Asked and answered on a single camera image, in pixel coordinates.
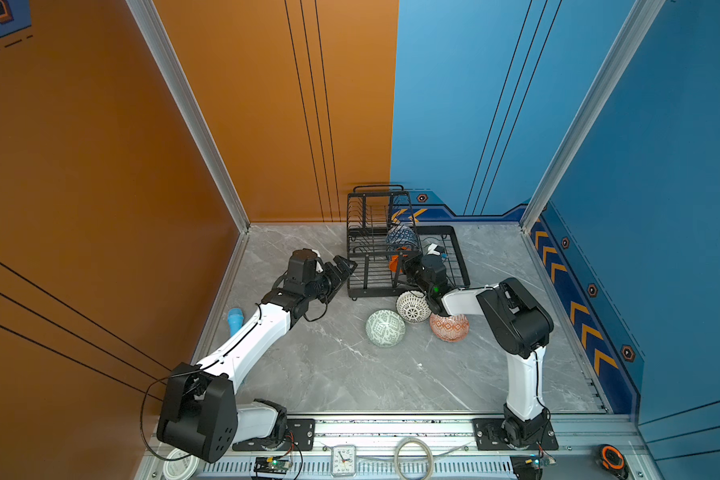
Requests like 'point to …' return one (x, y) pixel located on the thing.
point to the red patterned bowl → (452, 328)
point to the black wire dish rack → (382, 231)
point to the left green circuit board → (271, 464)
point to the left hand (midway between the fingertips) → (352, 270)
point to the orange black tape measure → (609, 458)
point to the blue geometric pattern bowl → (402, 235)
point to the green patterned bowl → (385, 328)
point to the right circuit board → (536, 461)
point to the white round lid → (180, 469)
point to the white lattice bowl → (413, 306)
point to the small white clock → (343, 460)
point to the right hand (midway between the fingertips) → (392, 250)
